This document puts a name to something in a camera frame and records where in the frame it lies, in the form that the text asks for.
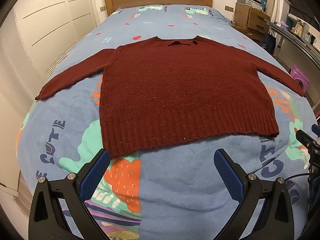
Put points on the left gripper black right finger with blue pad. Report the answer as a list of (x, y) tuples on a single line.
[(275, 220)]

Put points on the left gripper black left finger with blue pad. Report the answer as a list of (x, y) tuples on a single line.
[(47, 220)]

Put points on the dark red knitted sweater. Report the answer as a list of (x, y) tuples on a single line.
[(157, 93)]

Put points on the purple plastic stool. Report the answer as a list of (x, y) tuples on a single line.
[(298, 75)]

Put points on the grey desk with shelf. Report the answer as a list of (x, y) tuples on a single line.
[(299, 44)]

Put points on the wooden nightstand drawers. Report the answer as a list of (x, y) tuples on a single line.
[(251, 22)]

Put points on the white wardrobe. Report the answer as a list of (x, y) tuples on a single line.
[(35, 36)]

